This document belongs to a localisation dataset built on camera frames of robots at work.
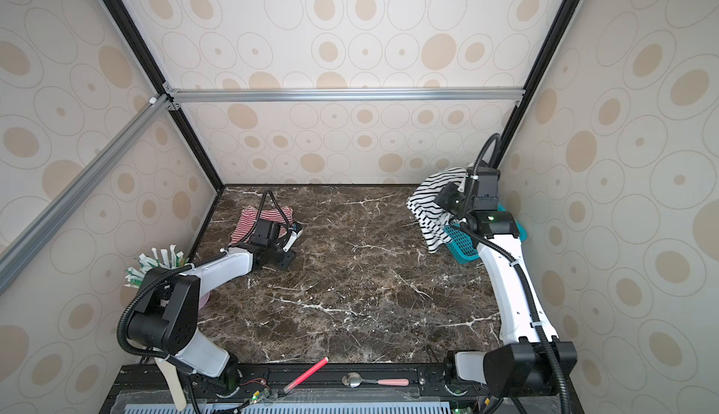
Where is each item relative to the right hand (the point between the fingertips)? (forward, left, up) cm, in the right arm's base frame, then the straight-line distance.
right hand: (442, 189), depth 76 cm
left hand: (-2, +45, -24) cm, 51 cm away
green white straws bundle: (-19, +81, -11) cm, 84 cm away
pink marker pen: (-39, +38, -30) cm, 62 cm away
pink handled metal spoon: (-40, +25, -33) cm, 57 cm away
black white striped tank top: (-3, +3, -7) cm, 8 cm away
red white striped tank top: (+10, +68, -29) cm, 74 cm away
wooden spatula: (-39, +74, -30) cm, 88 cm away
